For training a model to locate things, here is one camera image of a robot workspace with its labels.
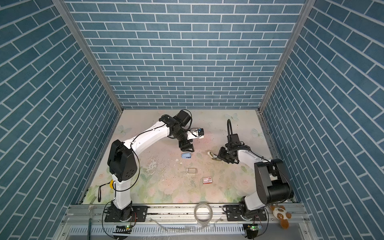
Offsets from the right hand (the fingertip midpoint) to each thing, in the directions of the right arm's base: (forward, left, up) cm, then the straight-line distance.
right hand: (218, 154), depth 93 cm
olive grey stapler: (-2, +3, 0) cm, 4 cm away
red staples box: (-16, +6, -2) cm, 17 cm away
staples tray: (-11, +15, -3) cm, 19 cm away
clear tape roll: (-37, +7, -2) cm, 38 cm away
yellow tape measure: (-23, +59, 0) cm, 63 cm away
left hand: (0, +16, +10) cm, 19 cm away
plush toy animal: (-30, -30, +1) cm, 42 cm away
